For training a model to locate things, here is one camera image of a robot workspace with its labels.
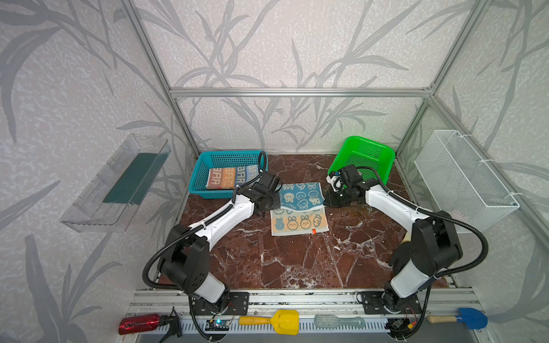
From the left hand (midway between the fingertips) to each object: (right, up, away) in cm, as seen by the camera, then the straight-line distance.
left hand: (277, 195), depth 88 cm
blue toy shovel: (+66, -40, -17) cm, 79 cm away
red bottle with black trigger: (-41, -38, -21) cm, 60 cm away
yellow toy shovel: (+4, -39, -19) cm, 44 cm away
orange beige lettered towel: (-25, +7, +18) cm, 32 cm away
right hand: (+20, -1, +2) cm, 20 cm away
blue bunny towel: (+10, -7, +3) cm, 13 cm away
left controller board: (-20, -42, -16) cm, 49 cm away
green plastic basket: (+50, +18, +31) cm, 62 cm away
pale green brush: (+17, -39, -18) cm, 47 cm away
